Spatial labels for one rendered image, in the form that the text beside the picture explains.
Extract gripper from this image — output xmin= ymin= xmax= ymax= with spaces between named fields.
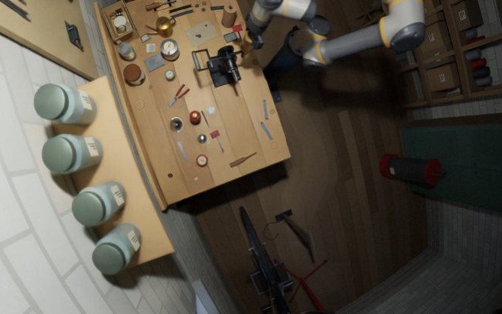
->
xmin=245 ymin=21 xmax=266 ymax=45

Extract beige cloth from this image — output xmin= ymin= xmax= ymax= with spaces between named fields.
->
xmin=184 ymin=20 xmax=220 ymax=48

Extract striped round tin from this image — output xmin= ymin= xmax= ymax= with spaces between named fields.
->
xmin=160 ymin=38 xmax=181 ymax=62

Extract brass oil can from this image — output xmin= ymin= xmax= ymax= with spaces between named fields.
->
xmin=145 ymin=16 xmax=177 ymax=39

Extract grey square pad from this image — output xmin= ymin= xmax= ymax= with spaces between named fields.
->
xmin=143 ymin=53 xmax=166 ymax=74

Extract red-headed small tool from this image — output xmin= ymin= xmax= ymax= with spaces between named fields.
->
xmin=209 ymin=129 xmax=226 ymax=154

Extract brown round tin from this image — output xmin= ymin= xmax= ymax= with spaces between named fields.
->
xmin=122 ymin=63 xmax=147 ymax=87

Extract grey bottle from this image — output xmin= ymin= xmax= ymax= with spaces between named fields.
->
xmin=116 ymin=40 xmax=138 ymax=62

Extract wooden tray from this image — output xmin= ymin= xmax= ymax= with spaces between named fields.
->
xmin=101 ymin=0 xmax=139 ymax=44

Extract cardboard box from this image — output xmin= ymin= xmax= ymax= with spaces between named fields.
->
xmin=420 ymin=19 xmax=452 ymax=56
xmin=425 ymin=62 xmax=461 ymax=93
xmin=451 ymin=0 xmax=485 ymax=32

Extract red and black cylinder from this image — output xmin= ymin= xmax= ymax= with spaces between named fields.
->
xmin=379 ymin=152 xmax=445 ymax=188

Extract pale green lidded jar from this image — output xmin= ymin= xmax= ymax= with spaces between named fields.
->
xmin=91 ymin=221 xmax=142 ymax=276
xmin=33 ymin=83 xmax=99 ymax=127
xmin=41 ymin=134 xmax=104 ymax=175
xmin=70 ymin=180 xmax=128 ymax=228

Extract tan pegboard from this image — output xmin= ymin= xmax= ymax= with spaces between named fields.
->
xmin=0 ymin=0 xmax=100 ymax=82

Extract black long floor stand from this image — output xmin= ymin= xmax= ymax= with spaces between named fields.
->
xmin=238 ymin=205 xmax=296 ymax=314

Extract wooden shelf unit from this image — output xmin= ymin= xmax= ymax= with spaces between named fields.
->
xmin=395 ymin=0 xmax=502 ymax=110

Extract dark long tool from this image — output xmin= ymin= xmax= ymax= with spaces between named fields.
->
xmin=0 ymin=0 xmax=31 ymax=22

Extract red folding stand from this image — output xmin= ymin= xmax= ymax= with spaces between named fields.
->
xmin=273 ymin=259 xmax=328 ymax=314

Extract green cupboard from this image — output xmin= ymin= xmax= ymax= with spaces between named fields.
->
xmin=399 ymin=123 xmax=502 ymax=220

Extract tan cylindrical rest post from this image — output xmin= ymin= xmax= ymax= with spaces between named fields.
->
xmin=221 ymin=3 xmax=238 ymax=28

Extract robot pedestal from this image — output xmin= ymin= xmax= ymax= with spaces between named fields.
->
xmin=262 ymin=25 xmax=306 ymax=105

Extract grey handlebar tube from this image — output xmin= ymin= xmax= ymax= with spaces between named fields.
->
xmin=226 ymin=55 xmax=242 ymax=84

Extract black stand with base plate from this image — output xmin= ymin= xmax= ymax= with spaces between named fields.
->
xmin=206 ymin=44 xmax=244 ymax=89

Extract red-handled pliers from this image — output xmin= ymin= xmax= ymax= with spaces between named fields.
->
xmin=167 ymin=83 xmax=191 ymax=109

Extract wooden-handled screwdriver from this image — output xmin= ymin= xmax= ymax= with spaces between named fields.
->
xmin=145 ymin=1 xmax=177 ymax=11

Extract wooden-handled tool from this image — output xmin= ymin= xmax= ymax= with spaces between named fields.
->
xmin=228 ymin=151 xmax=259 ymax=169

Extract dark small bracket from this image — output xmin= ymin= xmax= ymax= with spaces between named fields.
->
xmin=64 ymin=21 xmax=85 ymax=51

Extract tan wall shelf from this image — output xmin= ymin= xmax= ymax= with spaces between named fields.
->
xmin=50 ymin=75 xmax=176 ymax=267

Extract dark long-handled tool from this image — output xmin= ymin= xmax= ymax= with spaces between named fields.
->
xmin=262 ymin=209 xmax=318 ymax=263

